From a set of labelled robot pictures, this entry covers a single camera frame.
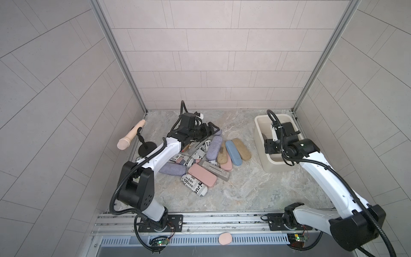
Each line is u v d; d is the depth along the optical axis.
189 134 0.65
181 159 0.87
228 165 0.88
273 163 0.74
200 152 0.91
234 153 0.91
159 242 0.64
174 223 0.71
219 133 1.01
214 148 0.88
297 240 0.68
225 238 0.67
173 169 0.85
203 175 0.83
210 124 0.75
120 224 0.72
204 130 0.72
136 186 0.43
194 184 0.80
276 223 0.71
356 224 0.36
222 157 0.87
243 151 0.92
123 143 0.70
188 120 0.64
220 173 0.81
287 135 0.56
